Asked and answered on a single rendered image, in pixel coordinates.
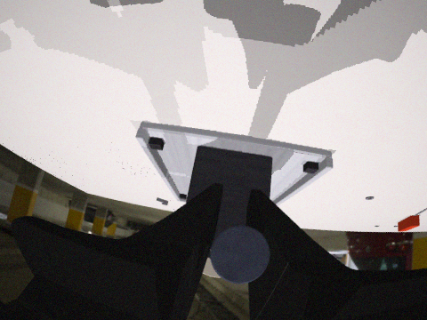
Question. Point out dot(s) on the beige disc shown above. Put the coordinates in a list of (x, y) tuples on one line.
[(209, 270)]

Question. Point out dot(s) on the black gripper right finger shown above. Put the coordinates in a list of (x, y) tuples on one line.
[(305, 282)]

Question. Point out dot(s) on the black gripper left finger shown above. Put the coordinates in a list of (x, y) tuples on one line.
[(153, 274)]

